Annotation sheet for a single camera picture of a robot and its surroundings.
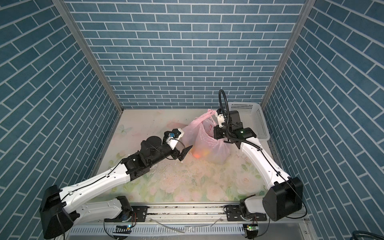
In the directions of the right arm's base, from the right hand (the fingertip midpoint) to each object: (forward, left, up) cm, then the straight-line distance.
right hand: (216, 129), depth 81 cm
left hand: (-12, +14, +5) cm, 19 cm away
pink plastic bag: (-3, +10, -4) cm, 11 cm away
